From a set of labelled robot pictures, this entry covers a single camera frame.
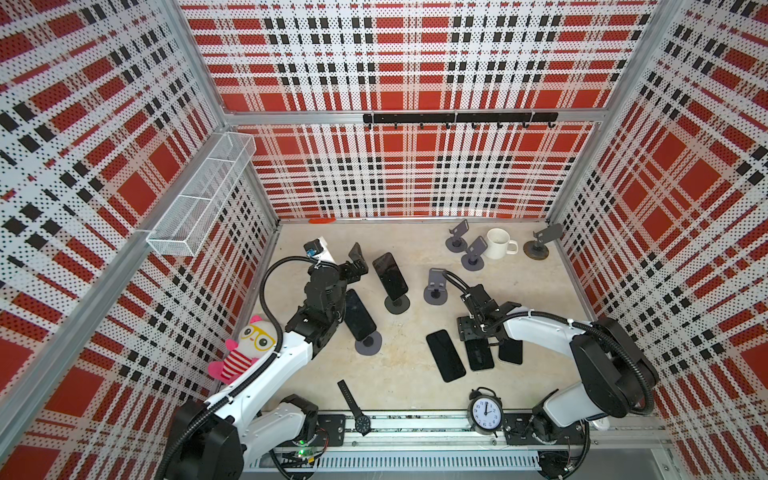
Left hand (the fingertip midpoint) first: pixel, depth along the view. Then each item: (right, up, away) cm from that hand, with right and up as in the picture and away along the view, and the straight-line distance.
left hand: (345, 253), depth 78 cm
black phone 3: (+11, -7, +15) cm, 20 cm away
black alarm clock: (+36, -40, -3) cm, 54 cm away
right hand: (+37, -24, +13) cm, 46 cm away
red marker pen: (-19, +13, +47) cm, 53 cm away
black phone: (+47, -29, +8) cm, 56 cm away
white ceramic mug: (+50, +3, +27) cm, 57 cm away
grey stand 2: (+13, -18, +19) cm, 29 cm away
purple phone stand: (+36, +3, +35) cm, 50 cm away
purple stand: (+41, -3, +29) cm, 50 cm away
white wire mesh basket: (-53, +8, +14) cm, 56 cm away
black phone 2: (+2, -18, +6) cm, 19 cm away
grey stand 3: (+27, -14, +22) cm, 38 cm away
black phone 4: (+28, -30, +8) cm, 42 cm away
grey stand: (+5, -28, +11) cm, 30 cm away
